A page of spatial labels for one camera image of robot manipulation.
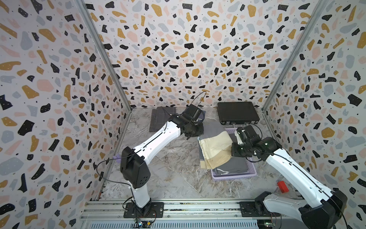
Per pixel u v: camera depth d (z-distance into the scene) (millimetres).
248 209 731
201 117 1125
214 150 794
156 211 731
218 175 835
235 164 851
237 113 1197
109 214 737
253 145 557
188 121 590
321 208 374
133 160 473
